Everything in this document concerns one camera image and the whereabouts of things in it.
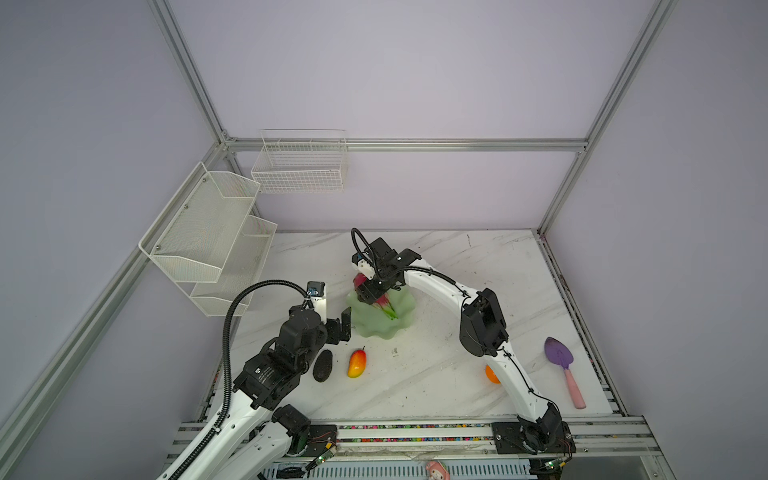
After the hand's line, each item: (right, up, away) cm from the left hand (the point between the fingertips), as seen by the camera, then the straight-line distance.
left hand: (329, 309), depth 72 cm
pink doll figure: (+25, -36, -3) cm, 44 cm away
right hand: (+7, +3, +22) cm, 24 cm away
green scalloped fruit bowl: (+9, -8, +23) cm, 26 cm away
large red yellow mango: (+6, -17, +11) cm, 21 cm away
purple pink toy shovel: (+65, -16, +14) cm, 68 cm away
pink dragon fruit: (+12, -1, +19) cm, 23 cm away
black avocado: (-4, -18, +10) cm, 21 cm away
